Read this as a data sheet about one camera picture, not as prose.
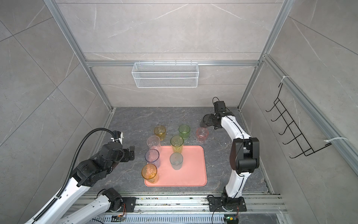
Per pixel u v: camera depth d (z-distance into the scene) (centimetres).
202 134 101
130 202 73
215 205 73
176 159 87
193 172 84
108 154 50
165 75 100
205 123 95
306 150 58
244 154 49
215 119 69
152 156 82
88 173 44
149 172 84
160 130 101
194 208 73
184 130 106
